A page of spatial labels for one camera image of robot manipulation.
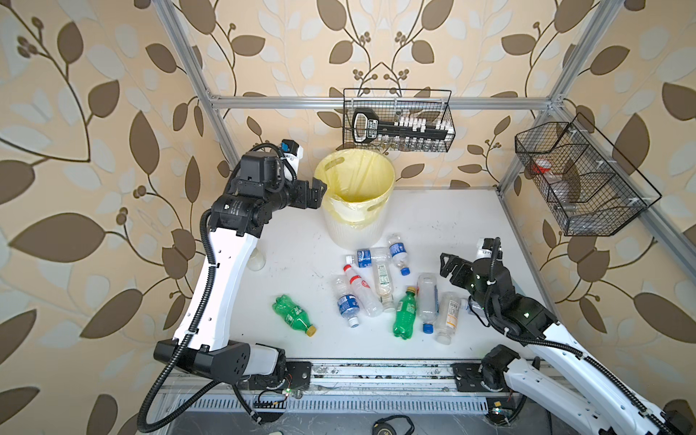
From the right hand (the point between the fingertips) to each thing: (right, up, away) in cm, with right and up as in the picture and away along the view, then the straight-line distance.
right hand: (453, 261), depth 76 cm
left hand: (-41, +22, -10) cm, 47 cm away
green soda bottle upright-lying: (-13, -17, +4) cm, 22 cm away
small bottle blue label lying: (-23, -2, +18) cm, 29 cm away
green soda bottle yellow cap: (-47, -17, +4) cm, 50 cm away
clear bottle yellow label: (0, -18, +4) cm, 18 cm away
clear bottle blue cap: (-4, -15, +12) cm, 20 cm away
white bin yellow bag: (-27, +25, +27) cm, 46 cm away
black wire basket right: (+36, +21, -3) cm, 42 cm away
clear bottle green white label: (-19, -8, +12) cm, 24 cm away
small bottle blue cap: (-13, 0, +19) cm, 23 cm away
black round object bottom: (-21, -39, -11) cm, 46 cm away
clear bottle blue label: (-30, -14, +6) cm, 34 cm away
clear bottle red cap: (-24, -13, +9) cm, 29 cm away
